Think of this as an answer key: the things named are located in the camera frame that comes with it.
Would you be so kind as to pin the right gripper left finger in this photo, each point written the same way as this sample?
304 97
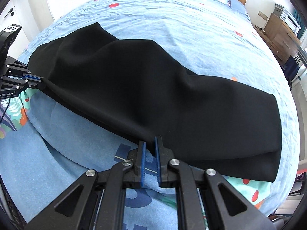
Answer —
96 199

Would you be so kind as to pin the black camera box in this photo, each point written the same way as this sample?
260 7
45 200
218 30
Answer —
7 37

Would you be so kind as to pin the blue patterned duvet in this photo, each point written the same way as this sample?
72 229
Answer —
45 146

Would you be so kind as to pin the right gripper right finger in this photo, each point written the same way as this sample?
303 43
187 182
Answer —
205 199

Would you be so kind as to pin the black pants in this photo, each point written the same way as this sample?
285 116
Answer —
135 89

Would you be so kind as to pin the white printer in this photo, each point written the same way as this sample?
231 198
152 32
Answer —
281 12

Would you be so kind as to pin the black tote bag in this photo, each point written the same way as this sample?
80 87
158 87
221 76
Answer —
290 69

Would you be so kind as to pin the wall socket plate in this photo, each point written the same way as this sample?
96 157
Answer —
262 15

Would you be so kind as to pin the white door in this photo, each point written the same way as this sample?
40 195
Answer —
19 12

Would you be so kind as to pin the wooden dresser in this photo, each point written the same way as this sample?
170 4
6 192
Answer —
284 42

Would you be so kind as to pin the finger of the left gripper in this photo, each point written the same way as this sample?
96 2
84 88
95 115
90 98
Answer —
34 84
31 77

